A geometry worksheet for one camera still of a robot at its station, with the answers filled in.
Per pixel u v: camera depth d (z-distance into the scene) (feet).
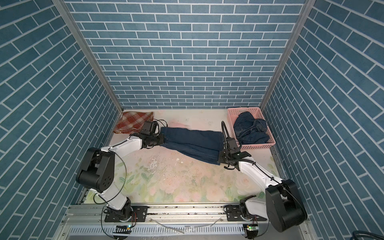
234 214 2.41
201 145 3.27
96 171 1.52
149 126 2.47
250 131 3.33
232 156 2.19
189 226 2.32
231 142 2.24
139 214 2.43
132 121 3.58
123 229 2.37
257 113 3.79
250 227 2.42
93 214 2.47
